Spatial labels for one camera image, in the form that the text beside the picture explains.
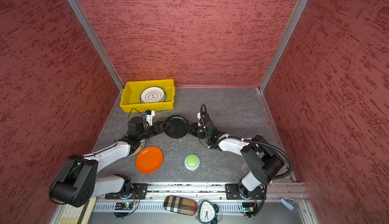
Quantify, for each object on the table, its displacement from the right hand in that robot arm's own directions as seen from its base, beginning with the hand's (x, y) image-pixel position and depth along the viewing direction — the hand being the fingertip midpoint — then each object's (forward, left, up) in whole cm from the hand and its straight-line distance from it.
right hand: (184, 130), depth 86 cm
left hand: (+2, +9, +1) cm, 10 cm away
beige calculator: (-37, +51, -7) cm, 63 cm away
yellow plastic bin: (+32, +43, -9) cm, 54 cm away
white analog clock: (-38, -11, -6) cm, 40 cm away
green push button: (-15, -4, -9) cm, 18 cm away
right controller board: (-36, -31, -11) cm, 49 cm away
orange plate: (-13, +20, -8) cm, 25 cm away
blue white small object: (-35, -51, -10) cm, 63 cm away
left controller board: (-34, +27, -9) cm, 44 cm away
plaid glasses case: (-35, +1, -7) cm, 36 cm away
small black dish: (+2, +3, +3) cm, 5 cm away
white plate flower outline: (+33, +25, -4) cm, 42 cm away
